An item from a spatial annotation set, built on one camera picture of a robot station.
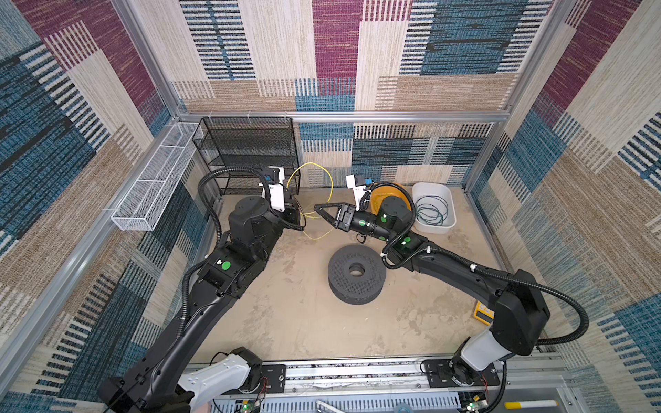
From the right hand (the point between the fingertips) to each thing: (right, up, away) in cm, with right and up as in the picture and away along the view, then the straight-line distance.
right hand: (316, 213), depth 66 cm
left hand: (-6, +6, -4) cm, 9 cm away
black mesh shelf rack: (-39, +28, +39) cm, 62 cm away
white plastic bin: (+51, +10, +47) cm, 70 cm away
